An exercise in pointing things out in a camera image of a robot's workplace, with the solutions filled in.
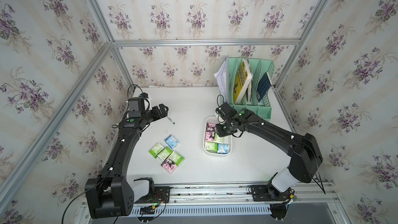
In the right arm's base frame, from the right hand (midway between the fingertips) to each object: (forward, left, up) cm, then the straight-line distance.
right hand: (220, 133), depth 83 cm
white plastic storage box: (+1, -5, -10) cm, 11 cm away
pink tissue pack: (+2, +5, -8) cm, 10 cm away
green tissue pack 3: (-7, +36, -8) cm, 38 cm away
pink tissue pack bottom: (-15, +27, -8) cm, 32 cm away
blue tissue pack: (-5, -2, -8) cm, 10 cm away
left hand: (+7, +31, +10) cm, 34 cm away
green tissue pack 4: (-9, +31, -8) cm, 33 cm away
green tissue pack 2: (-4, +5, -7) cm, 10 cm away
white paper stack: (+29, -1, +16) cm, 33 cm away
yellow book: (+31, -15, +13) cm, 37 cm away
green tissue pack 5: (-11, +24, -7) cm, 27 cm away
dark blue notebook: (+37, -32, +1) cm, 49 cm away
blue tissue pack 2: (-2, +28, -7) cm, 29 cm away
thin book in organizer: (+32, -22, 0) cm, 39 cm away
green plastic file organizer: (+48, -29, +7) cm, 56 cm away
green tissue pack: (0, +1, -7) cm, 7 cm away
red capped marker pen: (+14, +31, -10) cm, 36 cm away
